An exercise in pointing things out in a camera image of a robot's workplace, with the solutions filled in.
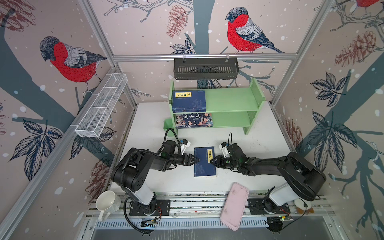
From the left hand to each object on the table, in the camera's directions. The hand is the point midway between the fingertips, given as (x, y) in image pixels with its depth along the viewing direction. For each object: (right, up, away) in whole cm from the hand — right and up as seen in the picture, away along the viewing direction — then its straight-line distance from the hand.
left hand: (195, 161), depth 85 cm
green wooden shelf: (+20, +31, -5) cm, 37 cm away
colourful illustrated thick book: (-4, +24, +6) cm, 25 cm away
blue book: (+5, -4, 0) cm, 6 cm away
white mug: (-41, -14, -17) cm, 47 cm away
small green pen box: (-19, +21, +15) cm, 32 cm away
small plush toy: (+52, -19, -14) cm, 57 cm away
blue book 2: (-4, +35, -4) cm, 35 cm away
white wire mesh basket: (-50, +24, -14) cm, 57 cm away
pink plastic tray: (+20, -18, -12) cm, 30 cm away
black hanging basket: (+6, +61, +19) cm, 64 cm away
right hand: (+10, -2, +2) cm, 10 cm away
